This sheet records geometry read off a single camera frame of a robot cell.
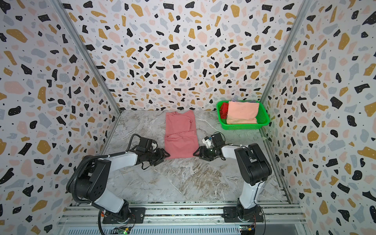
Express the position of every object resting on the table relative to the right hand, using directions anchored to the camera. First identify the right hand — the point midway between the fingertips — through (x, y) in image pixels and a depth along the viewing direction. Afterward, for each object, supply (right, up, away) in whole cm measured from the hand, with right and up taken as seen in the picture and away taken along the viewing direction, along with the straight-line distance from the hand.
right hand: (194, 153), depth 92 cm
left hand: (-17, -1, -1) cm, 17 cm away
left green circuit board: (-35, -33, -22) cm, 53 cm away
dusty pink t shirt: (-10, +10, +10) cm, 17 cm away
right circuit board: (+26, -33, -21) cm, 47 cm away
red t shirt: (+21, +28, +17) cm, 39 cm away
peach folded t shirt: (+34, +27, +14) cm, 46 cm away
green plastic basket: (+52, +21, +20) cm, 60 cm away
